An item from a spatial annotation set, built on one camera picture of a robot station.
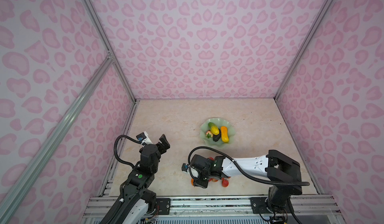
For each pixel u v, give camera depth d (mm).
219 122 1005
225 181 791
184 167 710
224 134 947
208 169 619
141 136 653
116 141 526
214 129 924
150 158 568
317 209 734
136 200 518
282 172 450
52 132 562
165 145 719
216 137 941
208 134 949
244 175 462
